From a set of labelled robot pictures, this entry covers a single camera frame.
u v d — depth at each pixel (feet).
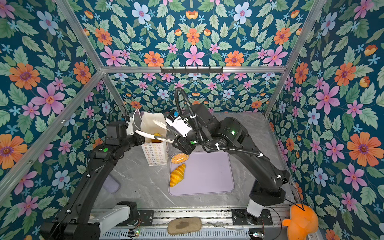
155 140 1.83
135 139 2.17
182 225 2.25
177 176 2.75
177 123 1.54
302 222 2.14
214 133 1.24
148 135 1.81
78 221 1.24
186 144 1.57
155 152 2.62
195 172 2.92
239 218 2.40
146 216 2.42
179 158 2.97
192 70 3.02
